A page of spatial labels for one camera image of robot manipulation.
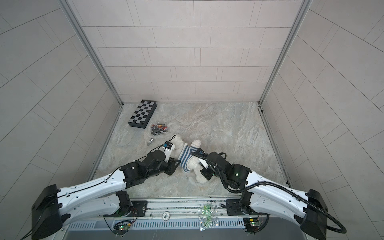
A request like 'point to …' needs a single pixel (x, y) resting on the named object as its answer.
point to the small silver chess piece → (150, 141)
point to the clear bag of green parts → (208, 216)
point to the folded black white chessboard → (143, 114)
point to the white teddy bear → (194, 168)
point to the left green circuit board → (124, 227)
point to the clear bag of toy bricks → (158, 128)
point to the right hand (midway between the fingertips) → (199, 165)
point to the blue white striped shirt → (184, 155)
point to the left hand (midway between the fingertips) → (183, 162)
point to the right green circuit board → (252, 224)
